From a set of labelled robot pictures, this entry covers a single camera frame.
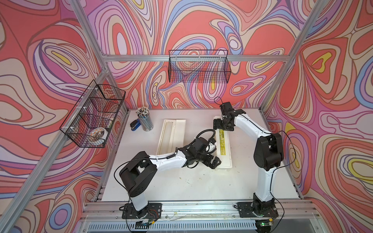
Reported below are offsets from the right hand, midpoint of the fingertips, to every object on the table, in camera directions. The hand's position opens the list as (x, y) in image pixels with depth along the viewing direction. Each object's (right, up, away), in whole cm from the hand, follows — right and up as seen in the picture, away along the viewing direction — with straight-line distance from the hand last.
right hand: (220, 130), depth 96 cm
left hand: (-5, -16, -14) cm, 22 cm away
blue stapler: (-61, +4, +10) cm, 62 cm away
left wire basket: (-73, +4, -22) cm, 77 cm away
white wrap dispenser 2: (-32, -4, -1) cm, 33 cm away
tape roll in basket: (-67, 0, -23) cm, 70 cm away
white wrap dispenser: (-1, -11, -12) cm, 16 cm away
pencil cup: (-51, +9, -1) cm, 52 cm away
